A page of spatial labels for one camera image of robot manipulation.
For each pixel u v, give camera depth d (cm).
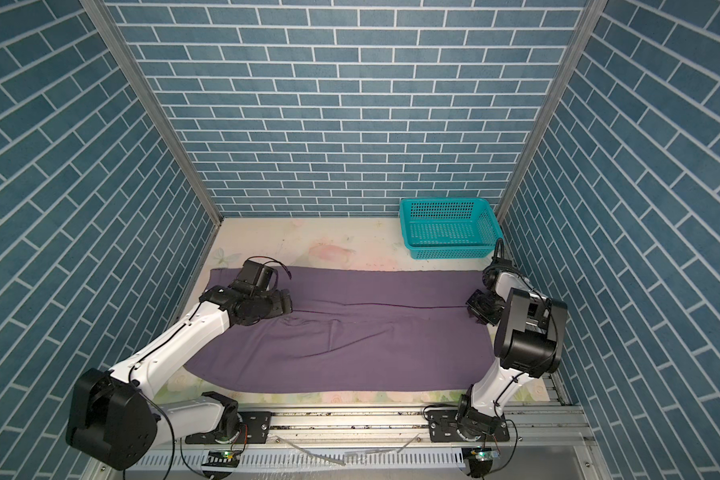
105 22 71
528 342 49
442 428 74
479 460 72
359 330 91
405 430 75
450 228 119
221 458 72
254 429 74
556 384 83
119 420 39
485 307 81
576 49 77
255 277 65
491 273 73
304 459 71
